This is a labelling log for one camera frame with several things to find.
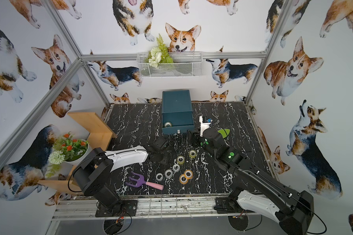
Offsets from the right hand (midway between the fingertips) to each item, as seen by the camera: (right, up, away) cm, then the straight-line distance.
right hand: (195, 126), depth 72 cm
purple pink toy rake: (-30, -32, +10) cm, 45 cm away
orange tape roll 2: (-3, -29, +12) cm, 31 cm away
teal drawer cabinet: (-10, +10, +16) cm, 21 cm away
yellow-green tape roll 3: (-1, -19, +20) cm, 28 cm away
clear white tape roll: (-11, -26, +16) cm, 32 cm away
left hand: (-18, -20, +19) cm, 33 cm away
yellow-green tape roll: (-15, +1, +16) cm, 22 cm away
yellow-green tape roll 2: (-8, -22, +18) cm, 29 cm away
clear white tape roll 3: (-20, -30, +12) cm, 38 cm away
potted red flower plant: (-62, -11, -1) cm, 63 cm away
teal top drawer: (-7, +1, +15) cm, 17 cm away
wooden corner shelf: (-59, -8, +21) cm, 63 cm away
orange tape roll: (-6, -31, +11) cm, 34 cm away
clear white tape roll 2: (-15, -29, +13) cm, 35 cm away
